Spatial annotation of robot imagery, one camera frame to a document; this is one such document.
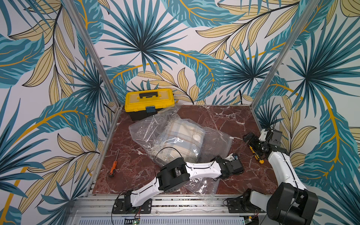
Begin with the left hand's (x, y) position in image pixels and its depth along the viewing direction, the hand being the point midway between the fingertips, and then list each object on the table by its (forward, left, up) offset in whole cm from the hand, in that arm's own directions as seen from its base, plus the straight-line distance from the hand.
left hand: (218, 164), depth 87 cm
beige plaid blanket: (+12, +23, +9) cm, 28 cm away
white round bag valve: (+16, +14, +6) cm, 21 cm away
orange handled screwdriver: (-6, +64, 0) cm, 64 cm away
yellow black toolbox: (+37, +52, +13) cm, 65 cm away
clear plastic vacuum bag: (+15, +44, +10) cm, 48 cm away
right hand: (+11, -18, +11) cm, 24 cm away
